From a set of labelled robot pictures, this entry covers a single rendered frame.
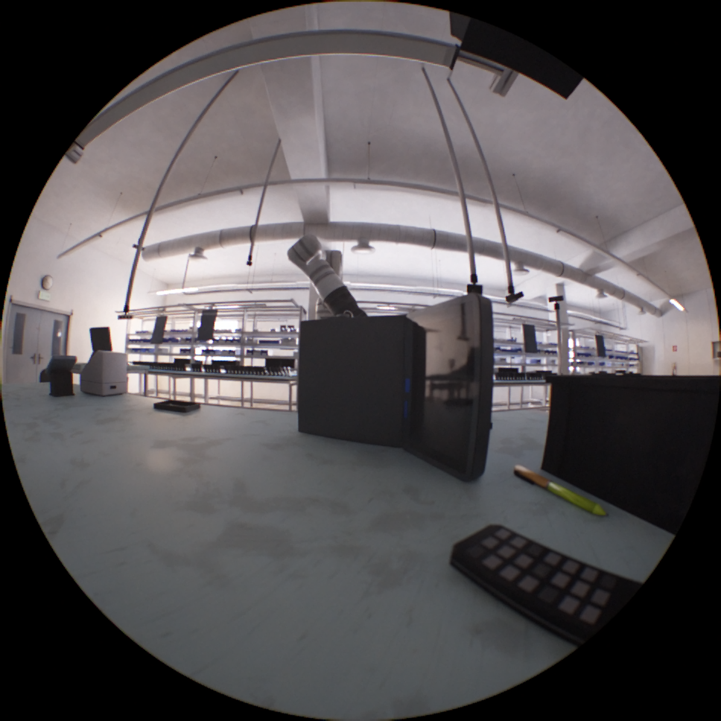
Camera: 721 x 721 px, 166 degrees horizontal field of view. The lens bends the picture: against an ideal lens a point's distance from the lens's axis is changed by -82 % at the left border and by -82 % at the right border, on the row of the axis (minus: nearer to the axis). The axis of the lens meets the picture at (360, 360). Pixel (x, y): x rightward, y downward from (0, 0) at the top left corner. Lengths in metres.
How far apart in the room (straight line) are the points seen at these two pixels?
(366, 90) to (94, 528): 3.07
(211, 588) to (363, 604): 0.08
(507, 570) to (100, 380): 0.98
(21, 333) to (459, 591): 6.82
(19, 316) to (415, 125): 7.44
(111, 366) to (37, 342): 6.00
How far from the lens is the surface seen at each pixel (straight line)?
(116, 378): 0.98
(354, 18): 2.72
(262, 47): 0.78
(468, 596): 0.16
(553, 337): 7.00
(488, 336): 0.27
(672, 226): 5.70
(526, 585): 0.15
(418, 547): 0.19
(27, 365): 6.82
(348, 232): 4.03
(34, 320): 6.89
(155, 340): 5.32
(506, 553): 0.17
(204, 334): 4.56
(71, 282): 7.30
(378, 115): 3.15
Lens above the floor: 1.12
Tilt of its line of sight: 2 degrees up
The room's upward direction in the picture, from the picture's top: 2 degrees clockwise
